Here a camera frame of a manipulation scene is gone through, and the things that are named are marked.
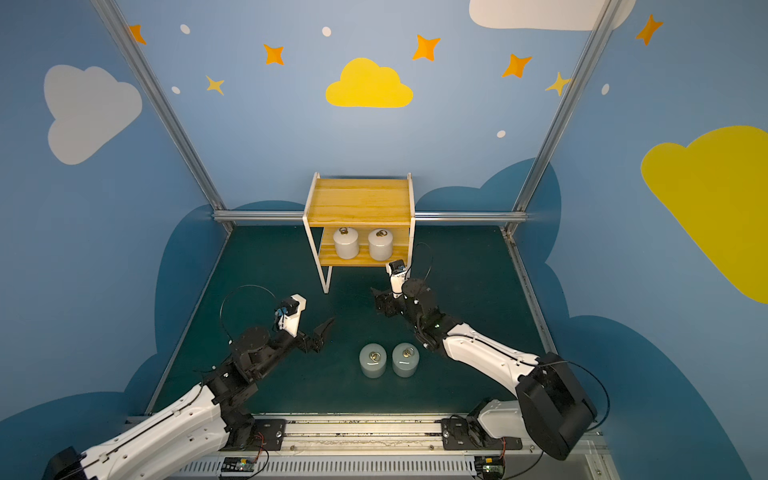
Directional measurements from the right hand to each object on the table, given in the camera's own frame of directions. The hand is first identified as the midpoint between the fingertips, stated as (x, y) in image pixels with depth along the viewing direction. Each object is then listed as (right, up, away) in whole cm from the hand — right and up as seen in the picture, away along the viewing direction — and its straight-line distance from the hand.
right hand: (390, 280), depth 84 cm
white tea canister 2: (-3, +10, +3) cm, 11 cm away
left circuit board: (-37, -44, -12) cm, 59 cm away
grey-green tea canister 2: (+4, -21, -3) cm, 22 cm away
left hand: (-19, -6, -8) cm, 21 cm away
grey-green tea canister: (-5, -21, -5) cm, 22 cm away
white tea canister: (-13, +11, +3) cm, 18 cm away
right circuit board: (+25, -46, -11) cm, 53 cm away
